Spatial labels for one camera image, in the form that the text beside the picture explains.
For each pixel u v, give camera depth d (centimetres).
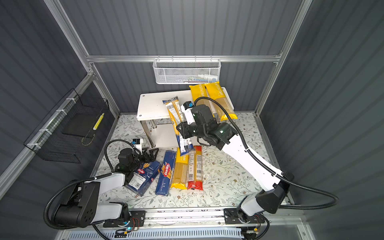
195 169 88
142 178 79
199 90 82
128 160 70
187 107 59
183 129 58
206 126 49
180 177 85
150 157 81
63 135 72
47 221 39
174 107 66
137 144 78
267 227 68
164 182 82
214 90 82
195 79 93
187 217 75
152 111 76
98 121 79
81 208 42
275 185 40
